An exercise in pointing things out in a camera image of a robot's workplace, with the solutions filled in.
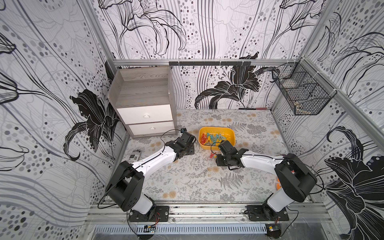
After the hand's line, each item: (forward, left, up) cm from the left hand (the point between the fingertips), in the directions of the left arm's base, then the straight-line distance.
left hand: (190, 150), depth 88 cm
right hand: (-2, -18, -7) cm, 20 cm away
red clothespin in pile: (0, -14, -6) cm, 15 cm away
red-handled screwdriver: (+46, -51, -8) cm, 69 cm away
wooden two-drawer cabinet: (+20, +27, +23) cm, 41 cm away
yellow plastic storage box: (+13, -13, -5) cm, 19 cm away
